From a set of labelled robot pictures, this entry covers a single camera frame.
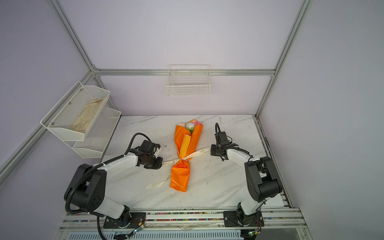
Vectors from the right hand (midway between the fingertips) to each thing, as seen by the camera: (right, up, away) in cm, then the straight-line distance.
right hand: (214, 149), depth 95 cm
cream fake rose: (-23, +17, +13) cm, 32 cm away
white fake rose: (-16, +15, +12) cm, 25 cm away
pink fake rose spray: (-11, +17, +12) cm, 24 cm away
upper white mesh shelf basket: (-75, +18, -20) cm, 80 cm away
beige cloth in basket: (-72, +16, -19) cm, 76 cm away
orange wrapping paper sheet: (-19, +5, -1) cm, 20 cm away
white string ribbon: (-27, -7, -5) cm, 28 cm away
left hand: (-34, -10, -6) cm, 36 cm away
